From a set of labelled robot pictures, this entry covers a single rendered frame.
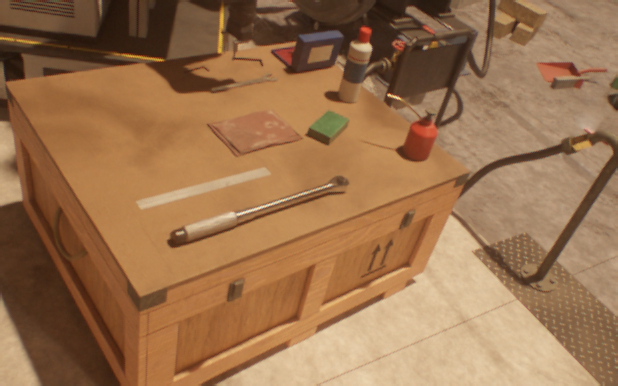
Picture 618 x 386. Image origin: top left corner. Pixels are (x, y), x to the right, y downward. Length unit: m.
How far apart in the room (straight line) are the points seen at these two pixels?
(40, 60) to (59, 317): 0.93
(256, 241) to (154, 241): 0.21
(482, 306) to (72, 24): 1.67
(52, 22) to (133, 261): 1.22
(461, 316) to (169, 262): 1.06
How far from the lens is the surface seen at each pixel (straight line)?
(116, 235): 1.27
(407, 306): 1.90
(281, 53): 2.02
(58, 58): 2.23
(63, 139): 1.52
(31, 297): 1.80
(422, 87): 2.37
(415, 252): 1.82
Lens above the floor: 1.36
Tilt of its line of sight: 39 degrees down
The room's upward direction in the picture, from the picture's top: 16 degrees clockwise
